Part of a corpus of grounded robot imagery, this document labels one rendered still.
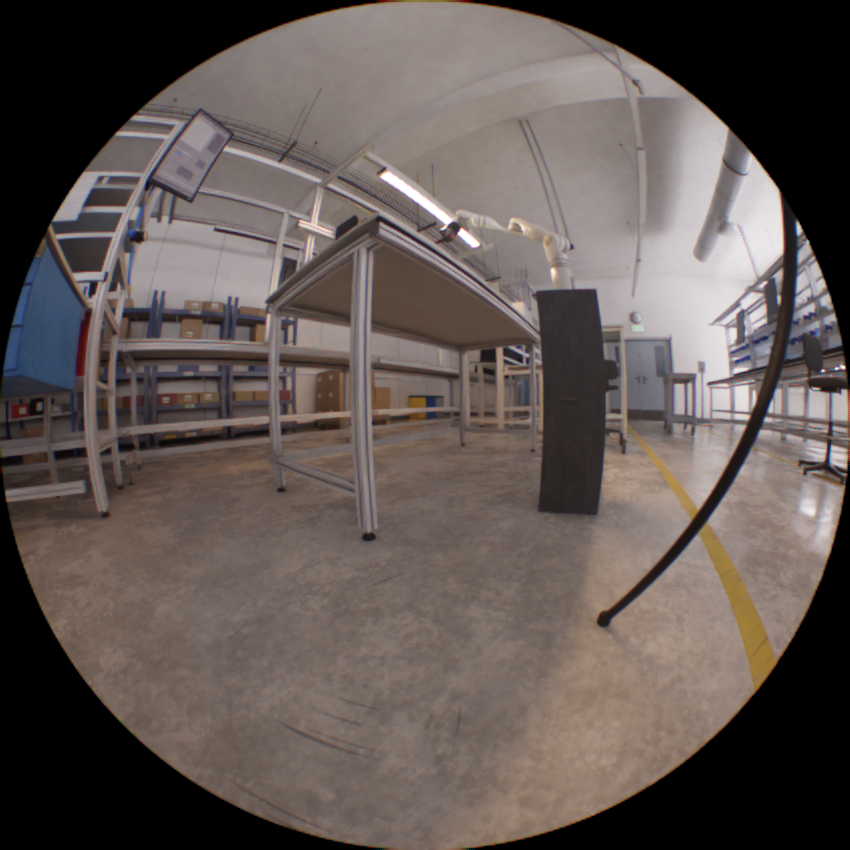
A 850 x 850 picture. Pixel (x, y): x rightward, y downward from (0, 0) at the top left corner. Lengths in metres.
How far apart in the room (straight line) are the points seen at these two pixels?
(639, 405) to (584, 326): 6.67
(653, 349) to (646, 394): 1.18
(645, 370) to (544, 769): 7.66
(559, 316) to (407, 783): 1.23
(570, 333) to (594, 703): 1.03
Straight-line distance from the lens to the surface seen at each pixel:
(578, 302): 1.10
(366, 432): 0.81
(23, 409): 5.01
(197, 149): 1.76
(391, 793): 0.43
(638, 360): 7.76
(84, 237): 1.77
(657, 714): 0.53
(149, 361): 2.75
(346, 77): 3.68
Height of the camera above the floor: 0.42
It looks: 5 degrees down
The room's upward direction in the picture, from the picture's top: 1 degrees counter-clockwise
